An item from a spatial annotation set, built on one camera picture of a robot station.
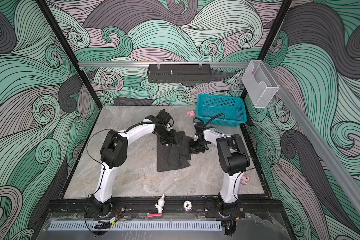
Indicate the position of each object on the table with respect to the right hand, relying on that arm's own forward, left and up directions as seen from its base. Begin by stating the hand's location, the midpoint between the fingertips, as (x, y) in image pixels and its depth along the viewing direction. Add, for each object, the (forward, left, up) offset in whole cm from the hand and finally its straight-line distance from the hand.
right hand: (190, 151), depth 95 cm
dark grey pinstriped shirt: (-8, +11, +9) cm, 16 cm away
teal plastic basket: (+41, -19, -1) cm, 45 cm away
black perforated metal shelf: (+39, +3, +32) cm, 51 cm away
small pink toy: (+31, -2, +3) cm, 31 cm away
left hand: (+2, +8, +7) cm, 11 cm away
